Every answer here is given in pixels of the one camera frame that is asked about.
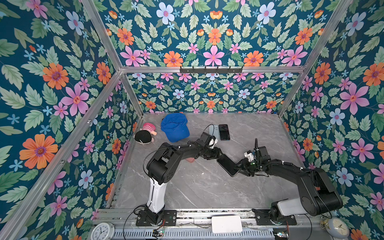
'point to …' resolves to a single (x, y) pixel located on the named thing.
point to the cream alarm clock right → (337, 227)
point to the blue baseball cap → (175, 126)
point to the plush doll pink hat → (144, 135)
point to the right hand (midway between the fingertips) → (235, 167)
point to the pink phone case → (191, 160)
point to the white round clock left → (103, 231)
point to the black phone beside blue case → (224, 132)
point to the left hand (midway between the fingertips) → (223, 153)
